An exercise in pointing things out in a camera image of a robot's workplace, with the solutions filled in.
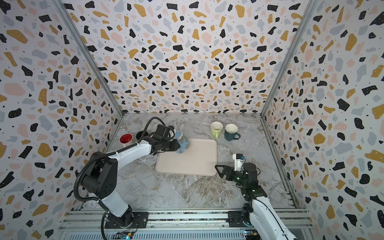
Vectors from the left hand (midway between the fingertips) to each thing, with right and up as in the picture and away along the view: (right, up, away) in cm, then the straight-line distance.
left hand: (181, 145), depth 91 cm
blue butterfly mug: (+1, +3, 0) cm, 3 cm away
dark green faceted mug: (+32, +9, +12) cm, 36 cm away
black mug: (-28, +6, +6) cm, 30 cm away
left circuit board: (-25, -40, -21) cm, 52 cm away
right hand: (+23, -11, -9) cm, 28 cm away
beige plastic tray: (+11, -9, +2) cm, 14 cm away
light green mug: (+22, +10, +12) cm, 27 cm away
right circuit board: (+37, -41, -19) cm, 58 cm away
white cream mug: (-38, +3, +8) cm, 39 cm away
